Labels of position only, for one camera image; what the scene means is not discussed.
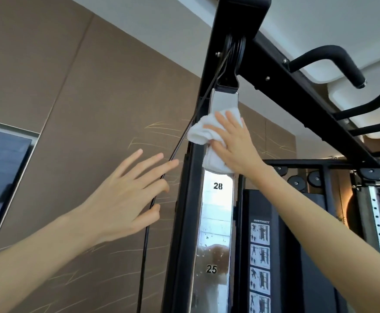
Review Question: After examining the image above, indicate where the person's right hand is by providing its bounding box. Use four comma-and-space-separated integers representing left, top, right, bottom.
202, 110, 267, 180

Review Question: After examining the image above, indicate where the person's left hand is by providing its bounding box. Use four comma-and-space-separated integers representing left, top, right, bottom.
79, 149, 180, 245

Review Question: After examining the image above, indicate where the white cleaning cloth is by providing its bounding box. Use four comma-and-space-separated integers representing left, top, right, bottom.
186, 107, 244, 175

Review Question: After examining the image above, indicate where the chrome numbered rail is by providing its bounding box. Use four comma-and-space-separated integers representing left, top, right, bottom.
189, 88, 240, 313

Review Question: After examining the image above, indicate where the person's right forearm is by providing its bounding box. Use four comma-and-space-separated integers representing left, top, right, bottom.
245, 164, 380, 313

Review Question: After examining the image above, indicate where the person's left forearm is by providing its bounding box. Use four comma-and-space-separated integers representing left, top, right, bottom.
0, 211, 112, 313

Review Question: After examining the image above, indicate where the strip of exercise pictogram stickers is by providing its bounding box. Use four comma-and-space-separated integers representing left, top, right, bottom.
249, 221, 272, 313

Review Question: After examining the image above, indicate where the black weight stack cover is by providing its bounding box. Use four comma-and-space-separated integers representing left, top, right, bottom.
239, 189, 347, 313

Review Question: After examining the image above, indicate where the thin black machine cable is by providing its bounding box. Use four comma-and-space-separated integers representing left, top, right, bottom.
136, 45, 233, 313

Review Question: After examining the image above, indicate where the black cable machine frame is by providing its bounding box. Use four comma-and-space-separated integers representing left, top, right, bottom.
160, 0, 380, 313

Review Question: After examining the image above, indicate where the black pulley bracket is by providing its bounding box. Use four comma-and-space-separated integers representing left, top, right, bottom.
216, 34, 246, 94

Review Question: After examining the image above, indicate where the wall-mounted black screen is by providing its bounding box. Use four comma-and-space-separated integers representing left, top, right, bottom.
0, 119, 40, 260

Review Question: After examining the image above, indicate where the round backlit wall mirror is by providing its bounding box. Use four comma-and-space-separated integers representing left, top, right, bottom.
346, 192, 357, 225

